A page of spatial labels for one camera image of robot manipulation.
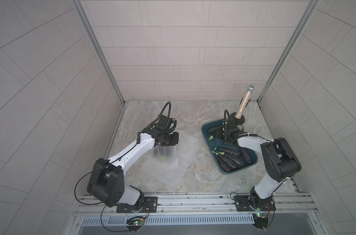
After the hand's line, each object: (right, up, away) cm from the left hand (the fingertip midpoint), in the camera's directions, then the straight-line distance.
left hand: (181, 139), depth 83 cm
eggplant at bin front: (+25, -8, +5) cm, 26 cm away
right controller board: (+38, -36, -14) cm, 54 cm away
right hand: (+23, +3, +14) cm, 27 cm away
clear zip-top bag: (-7, -13, -4) cm, 15 cm away
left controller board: (-21, -34, -18) cm, 44 cm away
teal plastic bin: (+22, -5, +16) cm, 28 cm away
